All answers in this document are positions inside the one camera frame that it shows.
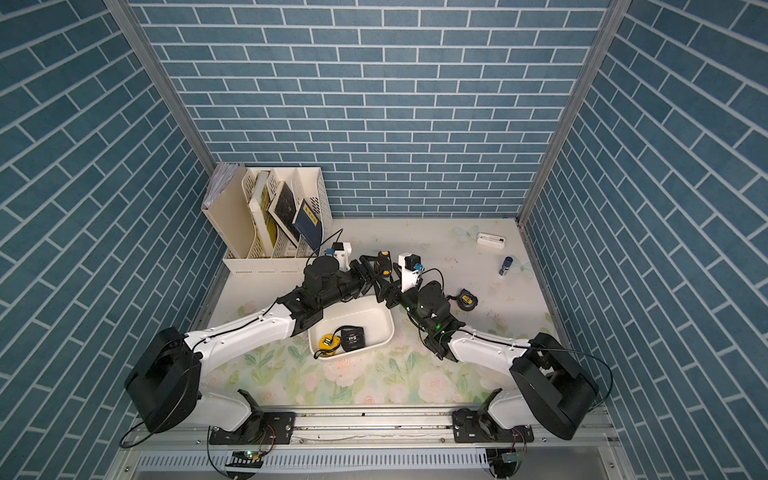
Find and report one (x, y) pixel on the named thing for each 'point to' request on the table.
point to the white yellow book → (261, 211)
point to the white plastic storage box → (369, 312)
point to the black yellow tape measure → (385, 262)
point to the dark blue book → (309, 225)
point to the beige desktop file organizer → (233, 228)
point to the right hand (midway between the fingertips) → (385, 272)
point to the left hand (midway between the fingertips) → (394, 269)
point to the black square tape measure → (352, 337)
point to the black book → (283, 210)
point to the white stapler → (491, 240)
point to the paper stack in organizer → (223, 174)
